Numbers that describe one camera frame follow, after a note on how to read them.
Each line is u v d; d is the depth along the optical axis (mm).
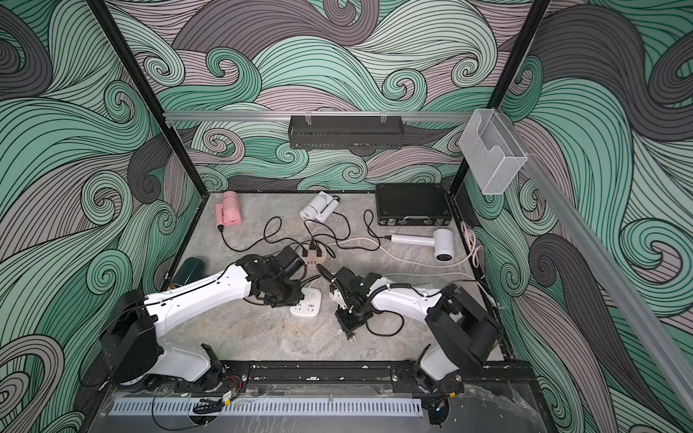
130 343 408
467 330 436
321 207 1097
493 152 770
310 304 841
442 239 978
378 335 815
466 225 1099
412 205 1241
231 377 727
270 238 1045
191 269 908
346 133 978
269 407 697
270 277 587
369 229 1069
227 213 1084
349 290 668
